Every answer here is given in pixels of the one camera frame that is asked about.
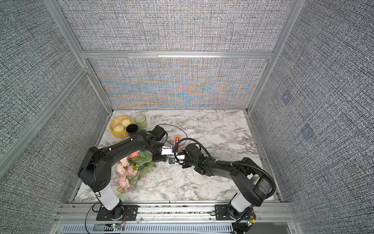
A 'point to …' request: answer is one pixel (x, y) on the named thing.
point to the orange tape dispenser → (176, 139)
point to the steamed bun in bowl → (119, 127)
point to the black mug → (131, 129)
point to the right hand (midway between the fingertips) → (177, 149)
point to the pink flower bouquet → (132, 166)
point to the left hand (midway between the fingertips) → (166, 156)
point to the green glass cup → (140, 120)
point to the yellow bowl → (116, 121)
